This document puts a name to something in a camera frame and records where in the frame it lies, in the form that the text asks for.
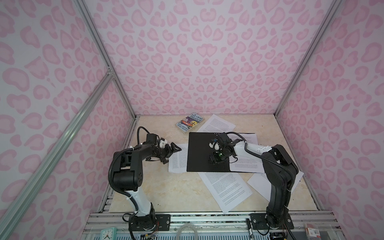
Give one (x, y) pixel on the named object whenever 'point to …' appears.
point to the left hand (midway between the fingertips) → (177, 151)
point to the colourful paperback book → (189, 122)
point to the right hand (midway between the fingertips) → (212, 161)
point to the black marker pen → (249, 229)
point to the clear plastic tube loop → (181, 227)
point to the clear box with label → (312, 232)
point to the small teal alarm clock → (109, 234)
